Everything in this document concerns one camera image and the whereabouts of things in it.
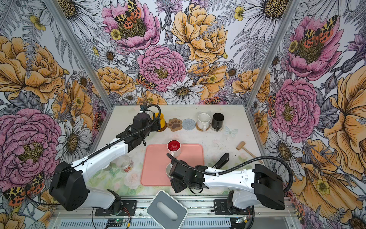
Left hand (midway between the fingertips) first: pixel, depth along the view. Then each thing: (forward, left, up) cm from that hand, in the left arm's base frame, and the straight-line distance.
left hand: (153, 122), depth 85 cm
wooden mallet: (-5, -55, -19) cm, 59 cm away
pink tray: (-13, +2, -22) cm, 25 cm away
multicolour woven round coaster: (+8, -40, -19) cm, 45 cm away
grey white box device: (-42, -8, -20) cm, 47 cm away
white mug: (+10, -31, -12) cm, 35 cm away
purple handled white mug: (-19, -7, -24) cm, 31 cm away
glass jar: (-16, +20, -22) cm, 33 cm away
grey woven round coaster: (+14, -21, -20) cm, 32 cm away
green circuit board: (-46, +17, -22) cm, 53 cm away
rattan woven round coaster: (+9, -29, -19) cm, 36 cm away
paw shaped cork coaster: (+14, -11, -20) cm, 27 cm away
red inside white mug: (-7, -11, -18) cm, 22 cm away
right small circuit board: (-46, -47, -20) cm, 68 cm away
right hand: (-32, -15, -15) cm, 38 cm away
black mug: (+11, -41, -13) cm, 44 cm away
